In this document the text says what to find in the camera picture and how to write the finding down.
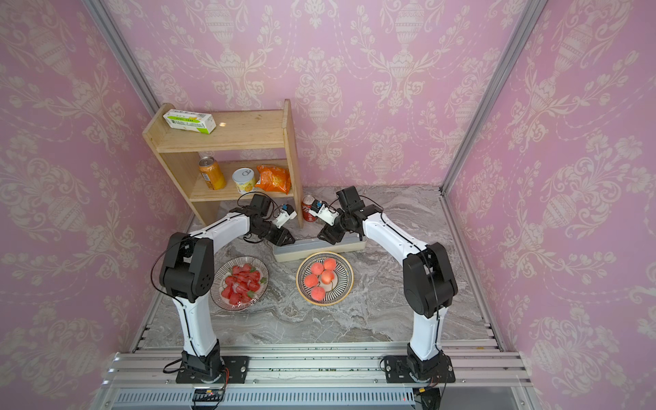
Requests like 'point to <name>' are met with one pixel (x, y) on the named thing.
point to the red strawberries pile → (241, 284)
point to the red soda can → (306, 206)
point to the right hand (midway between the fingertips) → (326, 226)
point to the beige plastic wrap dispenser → (302, 250)
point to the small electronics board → (207, 395)
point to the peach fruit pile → (321, 274)
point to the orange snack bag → (273, 178)
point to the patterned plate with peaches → (337, 289)
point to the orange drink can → (212, 172)
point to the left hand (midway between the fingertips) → (291, 239)
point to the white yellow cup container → (244, 178)
